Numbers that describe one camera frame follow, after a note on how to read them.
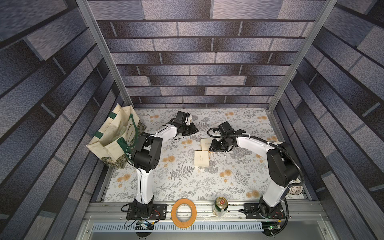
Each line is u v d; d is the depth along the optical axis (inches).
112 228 27.4
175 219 27.4
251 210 29.1
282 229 26.9
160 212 29.1
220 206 25.9
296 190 31.0
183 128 32.0
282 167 18.8
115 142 29.7
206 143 37.3
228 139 27.2
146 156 21.4
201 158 35.2
